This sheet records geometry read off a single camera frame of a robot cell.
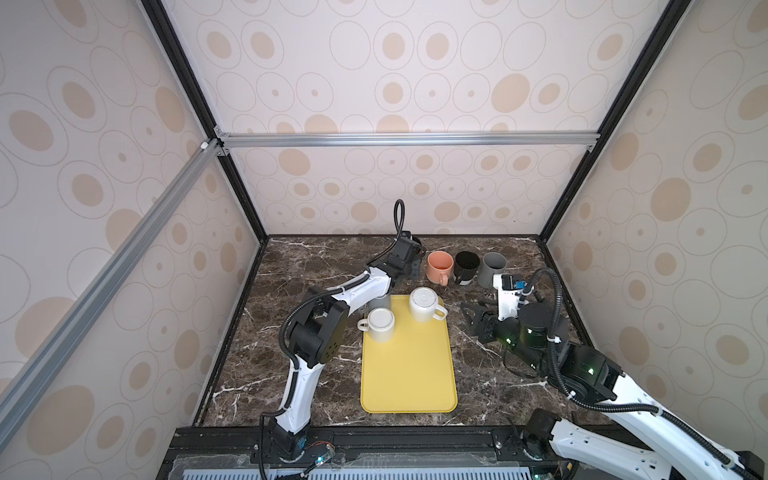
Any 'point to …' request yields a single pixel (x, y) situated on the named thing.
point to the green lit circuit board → (327, 455)
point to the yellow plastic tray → (413, 372)
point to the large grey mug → (493, 263)
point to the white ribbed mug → (424, 305)
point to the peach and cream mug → (439, 267)
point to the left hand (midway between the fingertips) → (421, 257)
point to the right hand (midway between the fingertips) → (471, 304)
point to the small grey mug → (378, 303)
